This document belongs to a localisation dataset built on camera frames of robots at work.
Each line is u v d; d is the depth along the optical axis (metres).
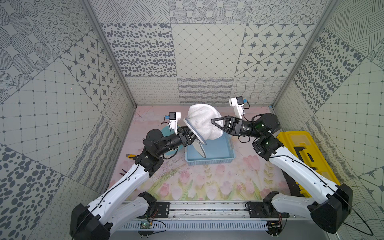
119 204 0.44
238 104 0.54
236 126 0.51
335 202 0.38
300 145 0.79
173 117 0.58
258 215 0.73
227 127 0.54
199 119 0.54
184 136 0.56
